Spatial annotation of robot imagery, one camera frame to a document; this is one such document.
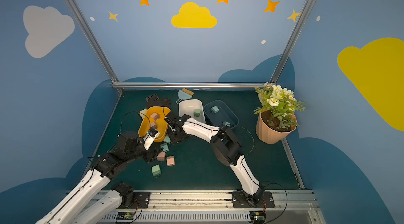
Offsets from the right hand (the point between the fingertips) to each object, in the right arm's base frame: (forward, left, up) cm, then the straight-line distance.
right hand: (178, 137), depth 93 cm
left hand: (-10, +7, +13) cm, 18 cm away
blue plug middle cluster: (-6, +7, -2) cm, 9 cm away
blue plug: (+23, -21, -1) cm, 32 cm away
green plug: (+21, -9, -2) cm, 23 cm away
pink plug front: (-14, +2, -2) cm, 14 cm away
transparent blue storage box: (+21, -28, -3) cm, 35 cm away
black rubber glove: (+29, +24, -1) cm, 37 cm away
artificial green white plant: (+7, -52, +27) cm, 59 cm away
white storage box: (+25, -6, -3) cm, 26 cm away
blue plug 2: (+12, -29, -1) cm, 32 cm away
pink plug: (+15, +19, -1) cm, 24 cm away
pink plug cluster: (+9, +18, -2) cm, 21 cm away
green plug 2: (-20, +9, -1) cm, 22 cm away
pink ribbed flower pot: (0, -51, +9) cm, 52 cm away
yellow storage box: (+10, +13, -1) cm, 16 cm away
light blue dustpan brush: (+38, +2, -3) cm, 38 cm away
